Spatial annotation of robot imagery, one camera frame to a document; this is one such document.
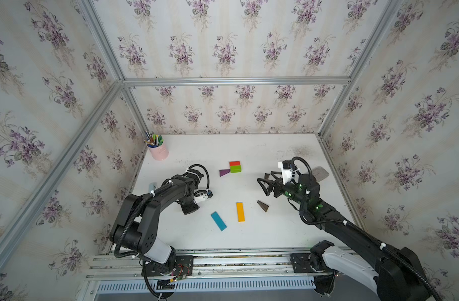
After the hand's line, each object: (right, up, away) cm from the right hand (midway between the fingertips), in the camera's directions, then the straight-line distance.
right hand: (268, 176), depth 78 cm
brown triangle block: (+3, -2, +21) cm, 21 cm away
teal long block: (-21, -21, +6) cm, 31 cm away
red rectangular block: (-14, +4, +27) cm, 31 cm away
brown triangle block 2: (0, -15, +11) cm, 19 cm away
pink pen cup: (-55, +10, +24) cm, 61 cm away
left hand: (-37, -16, +11) cm, 42 cm away
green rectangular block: (-13, +1, +25) cm, 28 cm away
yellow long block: (-11, -18, +11) cm, 24 cm away
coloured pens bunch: (-60, +17, +26) cm, 67 cm away
